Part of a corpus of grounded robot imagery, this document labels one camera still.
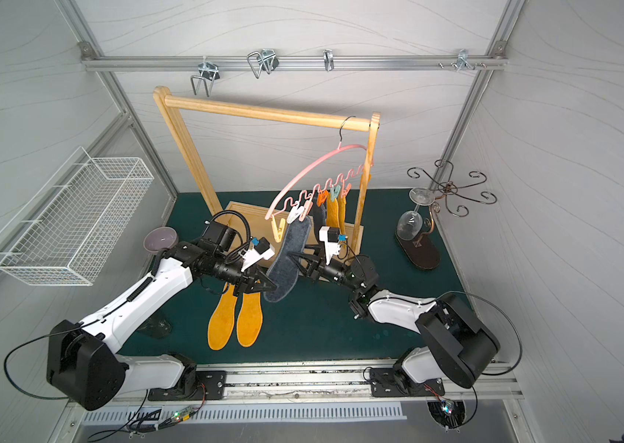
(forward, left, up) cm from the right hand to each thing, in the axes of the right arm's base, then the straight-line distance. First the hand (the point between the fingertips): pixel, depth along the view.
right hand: (292, 249), depth 71 cm
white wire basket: (0, +57, +6) cm, 57 cm away
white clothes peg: (+5, -1, +8) cm, 10 cm away
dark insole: (+10, -6, +3) cm, 12 cm away
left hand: (-8, +5, -7) cm, 12 cm away
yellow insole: (-11, +23, -25) cm, 36 cm away
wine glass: (+15, -34, -6) cm, 38 cm away
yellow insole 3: (+13, -11, 0) cm, 17 cm away
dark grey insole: (-5, +2, -3) cm, 6 cm away
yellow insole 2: (-10, +15, -26) cm, 31 cm away
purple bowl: (+17, +54, -22) cm, 61 cm away
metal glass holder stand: (+17, -44, -26) cm, 54 cm away
